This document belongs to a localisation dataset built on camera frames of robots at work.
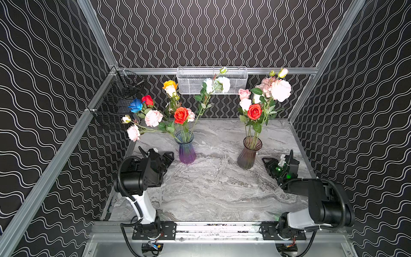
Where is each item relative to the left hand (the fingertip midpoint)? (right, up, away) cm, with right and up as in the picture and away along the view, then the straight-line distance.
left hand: (178, 154), depth 98 cm
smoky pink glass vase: (+39, -1, -12) cm, 41 cm away
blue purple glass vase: (+6, +1, -6) cm, 9 cm away
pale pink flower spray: (+10, +21, -18) cm, 30 cm away
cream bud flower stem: (+1, +26, -20) cm, 33 cm away
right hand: (+51, -3, -5) cm, 52 cm away
